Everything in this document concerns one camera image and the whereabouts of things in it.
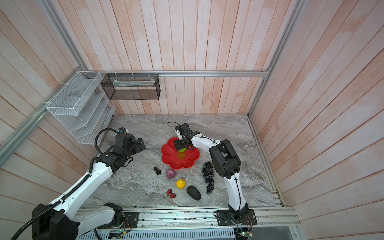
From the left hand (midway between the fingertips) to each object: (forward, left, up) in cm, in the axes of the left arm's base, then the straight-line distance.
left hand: (136, 146), depth 82 cm
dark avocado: (-21, -32, -13) cm, 40 cm away
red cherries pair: (-20, -18, -16) cm, 32 cm away
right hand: (+11, -22, -15) cm, 29 cm away
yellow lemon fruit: (-16, -25, -13) cm, 33 cm away
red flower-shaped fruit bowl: (0, -22, -17) cm, 27 cm away
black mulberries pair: (-8, -10, -17) cm, 21 cm away
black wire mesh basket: (+46, +12, +7) cm, 48 cm away
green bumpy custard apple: (+4, -25, -11) cm, 28 cm away
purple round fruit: (-11, -19, -12) cm, 25 cm away
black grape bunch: (-10, -41, -13) cm, 44 cm away
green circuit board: (-39, +6, -19) cm, 44 cm away
